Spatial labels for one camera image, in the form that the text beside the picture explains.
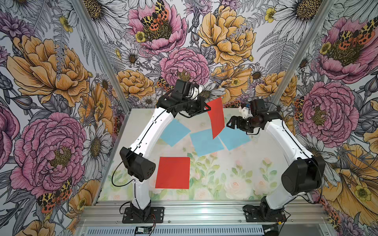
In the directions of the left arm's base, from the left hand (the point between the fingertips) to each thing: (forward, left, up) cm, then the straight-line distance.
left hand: (209, 113), depth 73 cm
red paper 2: (-1, -3, 0) cm, 4 cm away
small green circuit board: (-43, +32, -34) cm, 64 cm away
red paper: (-16, +20, -35) cm, 43 cm away
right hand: (0, -15, -13) cm, 20 cm away
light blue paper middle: (+4, 0, -34) cm, 34 cm away
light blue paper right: (+9, -21, -35) cm, 41 cm away
